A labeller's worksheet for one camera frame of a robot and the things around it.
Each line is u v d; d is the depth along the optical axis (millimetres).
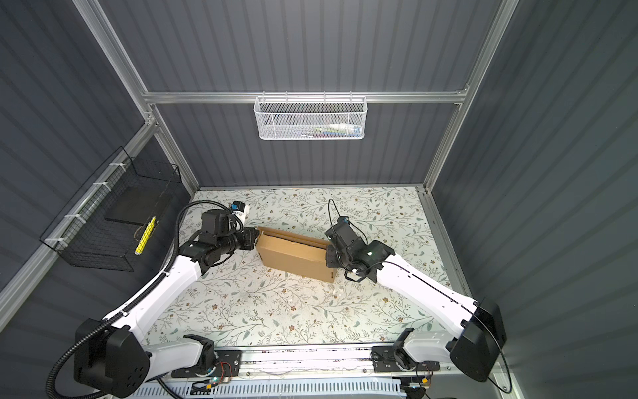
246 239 725
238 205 723
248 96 1576
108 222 722
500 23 721
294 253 810
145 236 700
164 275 500
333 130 919
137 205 761
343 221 695
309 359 756
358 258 533
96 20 697
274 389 772
